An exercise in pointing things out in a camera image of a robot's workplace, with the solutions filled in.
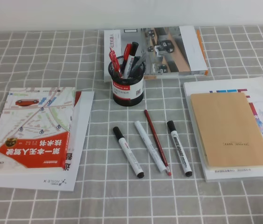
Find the grey translucent pen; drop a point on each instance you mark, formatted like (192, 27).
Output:
(136, 65)

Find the black mesh pen holder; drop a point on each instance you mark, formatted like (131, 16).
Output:
(128, 92)

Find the red capped marker in holder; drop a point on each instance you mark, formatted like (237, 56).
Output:
(125, 55)

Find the red pen in holder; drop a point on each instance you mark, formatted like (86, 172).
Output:
(115, 63)

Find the white marker pen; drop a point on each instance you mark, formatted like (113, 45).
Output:
(154, 154)

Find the black capped marker in holder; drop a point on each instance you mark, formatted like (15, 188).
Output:
(130, 60)

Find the black capped whiteboard marker left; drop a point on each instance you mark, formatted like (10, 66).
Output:
(128, 152)

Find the white brochure under map book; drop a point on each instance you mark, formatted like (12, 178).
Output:
(59, 180)

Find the black whiteboard marker right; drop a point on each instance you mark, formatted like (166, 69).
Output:
(180, 151)

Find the red pencil with eraser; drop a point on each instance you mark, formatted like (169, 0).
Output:
(158, 144)

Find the photo cover magazine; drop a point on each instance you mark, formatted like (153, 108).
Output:
(170, 52)

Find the orange edged book at back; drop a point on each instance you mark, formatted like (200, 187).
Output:
(200, 55)

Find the red and white map book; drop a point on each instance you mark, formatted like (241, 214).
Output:
(35, 128)

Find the tan kraft notebook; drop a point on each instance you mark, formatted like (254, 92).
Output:
(228, 130)

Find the white journal under notebook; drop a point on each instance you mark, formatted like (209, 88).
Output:
(253, 89)

